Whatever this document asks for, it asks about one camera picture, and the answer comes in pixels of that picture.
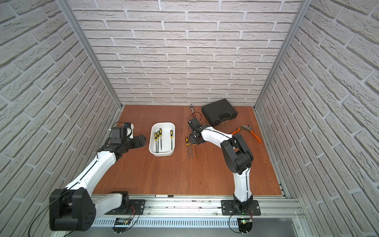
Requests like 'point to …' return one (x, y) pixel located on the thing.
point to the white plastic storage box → (162, 138)
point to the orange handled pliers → (248, 127)
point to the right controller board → (245, 224)
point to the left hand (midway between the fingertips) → (140, 136)
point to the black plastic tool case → (219, 111)
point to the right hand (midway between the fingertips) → (197, 138)
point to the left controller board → (121, 224)
